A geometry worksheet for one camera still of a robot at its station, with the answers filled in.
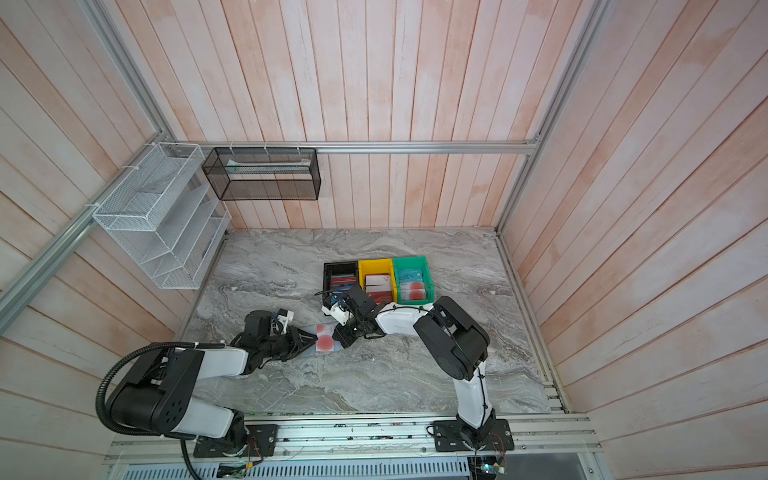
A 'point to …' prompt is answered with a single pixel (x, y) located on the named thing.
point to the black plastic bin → (339, 269)
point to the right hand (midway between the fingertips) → (335, 335)
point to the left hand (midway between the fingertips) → (317, 343)
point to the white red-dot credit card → (325, 341)
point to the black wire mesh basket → (264, 173)
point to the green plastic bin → (408, 263)
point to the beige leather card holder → (312, 350)
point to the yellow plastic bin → (375, 267)
